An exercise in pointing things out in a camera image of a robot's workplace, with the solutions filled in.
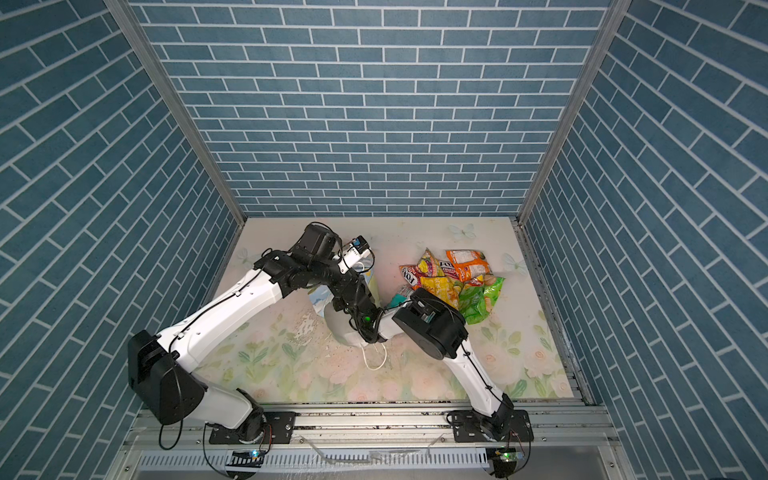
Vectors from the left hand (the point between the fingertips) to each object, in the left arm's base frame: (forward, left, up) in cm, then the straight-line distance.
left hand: (358, 276), depth 79 cm
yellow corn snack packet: (+4, -25, -12) cm, 28 cm away
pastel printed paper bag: (-5, +10, -5) cm, 12 cm away
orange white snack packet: (+15, -36, -16) cm, 42 cm away
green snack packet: (-3, -33, -9) cm, 35 cm away
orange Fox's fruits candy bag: (+14, -29, -17) cm, 36 cm away
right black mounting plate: (-33, -28, -20) cm, 47 cm away
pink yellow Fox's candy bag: (+13, -21, -14) cm, 29 cm away
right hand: (+9, +9, -15) cm, 20 cm away
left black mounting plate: (-31, +19, -21) cm, 42 cm away
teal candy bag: (+4, -10, -19) cm, 22 cm away
